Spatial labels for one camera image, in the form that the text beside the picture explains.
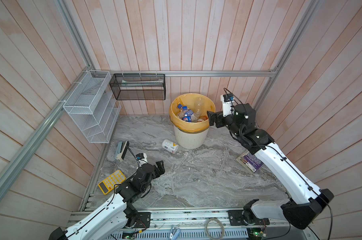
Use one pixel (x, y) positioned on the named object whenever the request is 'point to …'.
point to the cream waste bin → (190, 141)
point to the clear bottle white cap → (197, 115)
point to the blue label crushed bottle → (187, 116)
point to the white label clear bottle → (172, 147)
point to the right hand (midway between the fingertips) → (216, 109)
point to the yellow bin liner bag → (185, 100)
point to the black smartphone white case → (122, 148)
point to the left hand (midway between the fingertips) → (157, 167)
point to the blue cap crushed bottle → (181, 114)
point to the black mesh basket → (138, 86)
